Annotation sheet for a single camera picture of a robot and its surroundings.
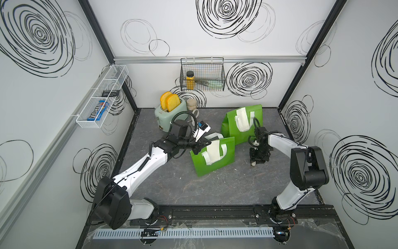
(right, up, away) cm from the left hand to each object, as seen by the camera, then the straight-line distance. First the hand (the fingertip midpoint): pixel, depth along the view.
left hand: (209, 142), depth 75 cm
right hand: (+28, -13, +15) cm, 34 cm away
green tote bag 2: (+13, +6, +14) cm, 20 cm away
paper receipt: (+2, -7, +4) cm, 8 cm away
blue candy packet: (-53, +13, -6) cm, 55 cm away
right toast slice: (-22, +24, +22) cm, 39 cm away
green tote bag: (-3, -14, +5) cm, 16 cm away
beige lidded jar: (-11, +24, +43) cm, 50 cm away
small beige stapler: (+26, -14, +12) cm, 31 cm away
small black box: (-49, +25, +4) cm, 55 cm away
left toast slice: (-28, +24, +21) cm, 43 cm away
